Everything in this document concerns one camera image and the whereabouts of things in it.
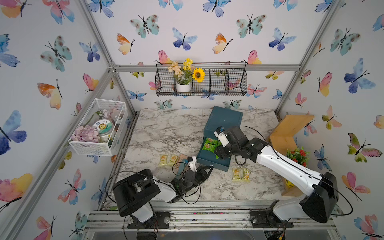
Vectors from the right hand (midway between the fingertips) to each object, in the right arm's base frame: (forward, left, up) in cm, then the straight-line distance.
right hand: (219, 147), depth 79 cm
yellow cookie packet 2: (+1, +27, -17) cm, 32 cm away
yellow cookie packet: (0, +33, -17) cm, 37 cm away
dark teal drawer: (0, +5, -12) cm, 13 cm away
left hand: (-8, +1, -7) cm, 11 cm away
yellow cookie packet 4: (-7, -11, -17) cm, 22 cm away
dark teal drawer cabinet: (+20, -1, +2) cm, 20 cm away
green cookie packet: (+7, +5, -10) cm, 13 cm away
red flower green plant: (-4, -38, +2) cm, 38 cm away
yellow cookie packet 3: (-7, -17, -17) cm, 25 cm away
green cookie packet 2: (+10, +3, -10) cm, 15 cm away
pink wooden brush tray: (+2, +22, -18) cm, 28 cm away
